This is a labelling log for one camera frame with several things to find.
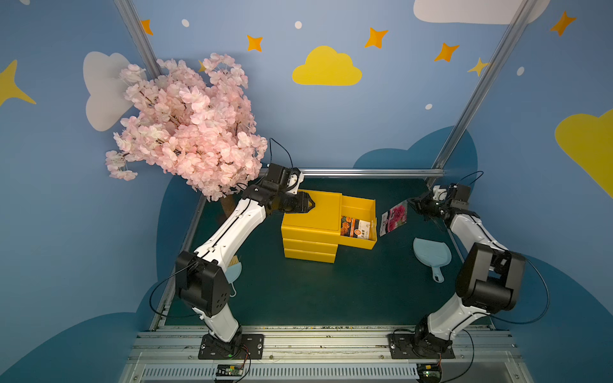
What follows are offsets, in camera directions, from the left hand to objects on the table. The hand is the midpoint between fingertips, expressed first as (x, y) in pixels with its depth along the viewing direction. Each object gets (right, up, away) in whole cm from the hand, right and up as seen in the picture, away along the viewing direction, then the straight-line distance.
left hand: (309, 202), depth 82 cm
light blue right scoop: (+51, -21, +15) cm, 58 cm away
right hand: (+39, +2, +10) cm, 41 cm away
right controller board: (+38, -53, -9) cm, 66 cm away
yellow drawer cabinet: (+1, -11, -5) cm, 12 cm away
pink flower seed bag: (+35, -7, +14) cm, 38 cm away
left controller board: (-25, -52, -10) cm, 58 cm away
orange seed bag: (+17, -9, +4) cm, 20 cm away
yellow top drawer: (+20, -3, +8) cm, 22 cm away
